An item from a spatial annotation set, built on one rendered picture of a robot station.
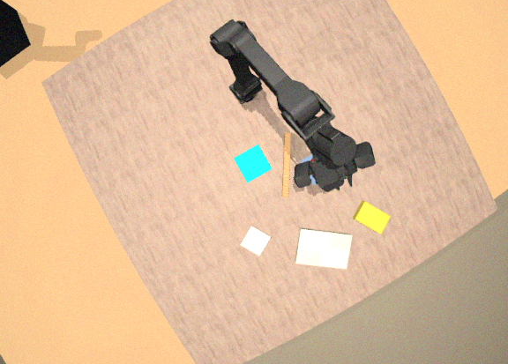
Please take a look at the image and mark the yellow rectangular block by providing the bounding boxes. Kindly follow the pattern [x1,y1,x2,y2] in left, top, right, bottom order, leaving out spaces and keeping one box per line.
[354,201,391,234]

